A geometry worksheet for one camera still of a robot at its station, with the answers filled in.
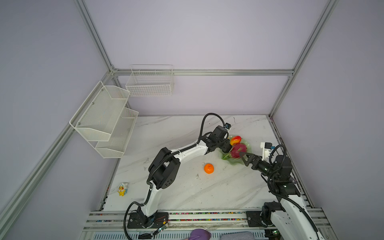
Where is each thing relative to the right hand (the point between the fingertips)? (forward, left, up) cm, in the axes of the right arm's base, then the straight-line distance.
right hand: (242, 154), depth 75 cm
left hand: (+14, +6, -7) cm, 17 cm away
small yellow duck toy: (-14, +64, -15) cm, 68 cm away
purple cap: (-32, +22, -20) cm, 43 cm away
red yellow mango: (+19, -1, -13) cm, 23 cm away
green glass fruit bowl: (+8, +5, -15) cm, 18 cm away
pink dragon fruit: (+11, -1, -12) cm, 16 cm away
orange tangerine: (0, +17, -17) cm, 23 cm away
